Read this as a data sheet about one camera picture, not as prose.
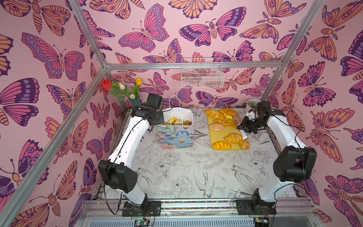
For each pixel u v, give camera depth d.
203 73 0.95
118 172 0.43
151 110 0.54
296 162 0.49
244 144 0.95
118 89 0.92
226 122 1.07
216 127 1.03
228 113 1.02
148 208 0.72
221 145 0.95
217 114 1.13
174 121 0.88
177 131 0.81
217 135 1.02
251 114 0.82
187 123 0.89
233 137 0.97
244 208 0.73
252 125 0.75
